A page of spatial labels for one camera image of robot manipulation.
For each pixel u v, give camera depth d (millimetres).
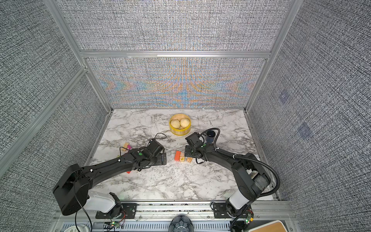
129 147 972
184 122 1031
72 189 419
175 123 1031
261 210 750
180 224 689
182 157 921
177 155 940
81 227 673
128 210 732
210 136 967
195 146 689
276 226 653
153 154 659
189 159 903
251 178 455
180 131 1009
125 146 972
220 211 731
